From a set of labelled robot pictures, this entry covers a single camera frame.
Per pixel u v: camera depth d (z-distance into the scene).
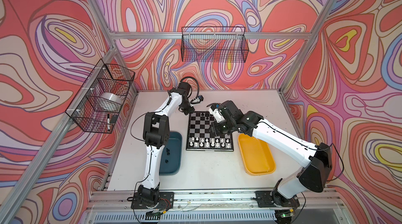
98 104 0.72
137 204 0.72
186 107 0.89
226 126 0.63
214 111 0.70
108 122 0.72
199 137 0.93
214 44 0.96
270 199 0.73
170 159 0.86
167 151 0.88
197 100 0.91
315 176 0.41
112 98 0.74
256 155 0.87
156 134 0.59
